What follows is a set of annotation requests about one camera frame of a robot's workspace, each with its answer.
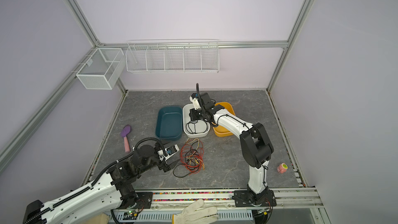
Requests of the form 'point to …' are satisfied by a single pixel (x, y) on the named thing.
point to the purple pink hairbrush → (125, 131)
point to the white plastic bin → (194, 128)
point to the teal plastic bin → (169, 123)
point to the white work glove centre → (192, 214)
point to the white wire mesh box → (102, 69)
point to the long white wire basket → (172, 56)
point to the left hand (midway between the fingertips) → (173, 150)
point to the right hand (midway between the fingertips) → (190, 115)
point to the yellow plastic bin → (218, 130)
